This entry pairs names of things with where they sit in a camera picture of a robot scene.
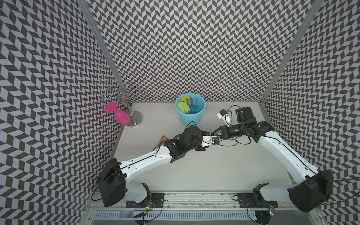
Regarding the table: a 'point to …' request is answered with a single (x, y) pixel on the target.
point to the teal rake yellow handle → (192, 106)
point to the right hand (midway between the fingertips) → (213, 137)
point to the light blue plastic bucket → (195, 116)
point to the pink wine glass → (121, 116)
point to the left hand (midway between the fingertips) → (207, 135)
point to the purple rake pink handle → (191, 110)
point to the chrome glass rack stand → (123, 92)
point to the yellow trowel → (184, 99)
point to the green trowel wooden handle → (183, 107)
